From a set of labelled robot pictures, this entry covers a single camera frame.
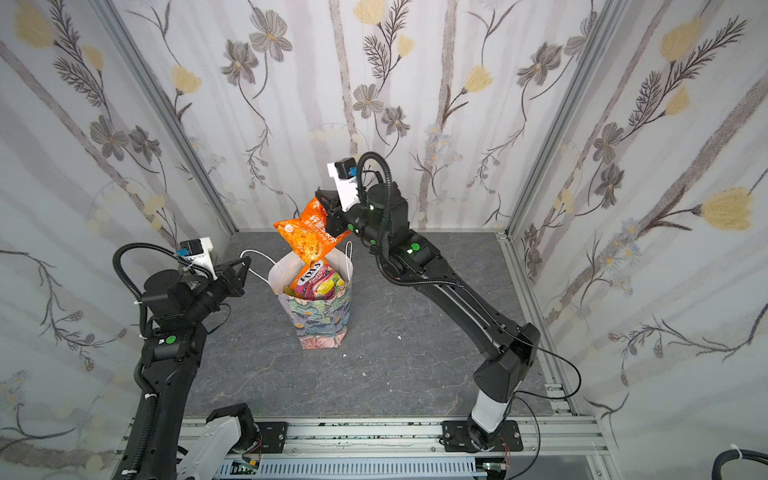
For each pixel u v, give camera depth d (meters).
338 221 0.55
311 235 0.64
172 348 0.50
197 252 0.58
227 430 0.60
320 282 0.81
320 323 0.78
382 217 0.45
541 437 0.75
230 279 0.60
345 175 0.50
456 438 0.73
